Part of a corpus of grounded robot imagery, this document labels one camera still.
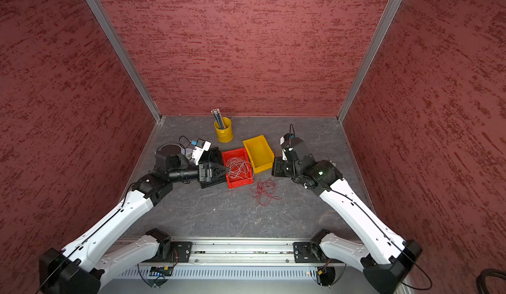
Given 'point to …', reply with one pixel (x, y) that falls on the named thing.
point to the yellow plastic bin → (260, 153)
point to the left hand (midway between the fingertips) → (223, 173)
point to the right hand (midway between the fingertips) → (273, 168)
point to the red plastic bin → (242, 154)
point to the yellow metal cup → (226, 134)
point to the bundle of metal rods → (217, 113)
